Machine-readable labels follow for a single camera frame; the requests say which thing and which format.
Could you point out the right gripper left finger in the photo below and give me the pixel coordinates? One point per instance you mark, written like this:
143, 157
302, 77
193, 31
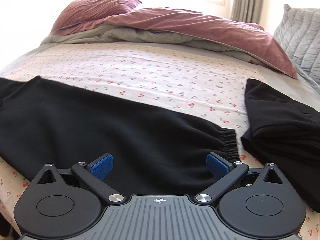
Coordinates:
92, 175

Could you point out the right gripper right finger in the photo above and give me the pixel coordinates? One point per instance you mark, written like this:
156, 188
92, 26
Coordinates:
228, 176

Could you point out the black pants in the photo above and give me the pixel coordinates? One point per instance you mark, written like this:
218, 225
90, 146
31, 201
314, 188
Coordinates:
155, 150

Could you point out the black folded garment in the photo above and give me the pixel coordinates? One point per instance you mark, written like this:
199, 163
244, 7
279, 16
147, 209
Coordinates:
285, 132

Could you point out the cherry print bed sheet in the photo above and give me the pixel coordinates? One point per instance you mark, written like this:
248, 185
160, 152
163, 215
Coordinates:
188, 80

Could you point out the pink grey duvet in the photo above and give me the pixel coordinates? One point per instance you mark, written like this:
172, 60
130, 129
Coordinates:
246, 37

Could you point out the pink pillow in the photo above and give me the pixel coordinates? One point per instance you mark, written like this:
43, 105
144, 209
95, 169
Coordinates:
82, 11

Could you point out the grey patterned curtain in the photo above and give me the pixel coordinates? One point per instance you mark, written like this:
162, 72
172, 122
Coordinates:
246, 10

